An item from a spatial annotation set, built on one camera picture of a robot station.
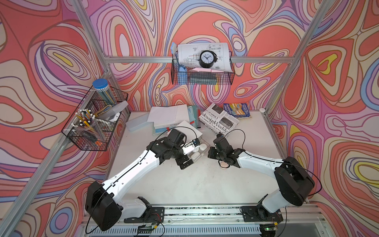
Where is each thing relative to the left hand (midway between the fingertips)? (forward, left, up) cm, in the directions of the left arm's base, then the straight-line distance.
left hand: (189, 153), depth 77 cm
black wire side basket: (+13, +42, +16) cm, 46 cm away
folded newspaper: (+33, -21, -9) cm, 40 cm away
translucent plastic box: (+34, +40, -16) cm, 55 cm away
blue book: (+45, -38, -11) cm, 60 cm away
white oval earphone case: (+4, -3, -10) cm, 11 cm away
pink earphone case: (-6, -17, -1) cm, 18 cm away
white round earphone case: (+10, -9, -10) cm, 17 cm away
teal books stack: (+42, -4, -12) cm, 44 cm away
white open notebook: (+42, +21, -15) cm, 50 cm away
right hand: (+6, -12, -12) cm, 18 cm away
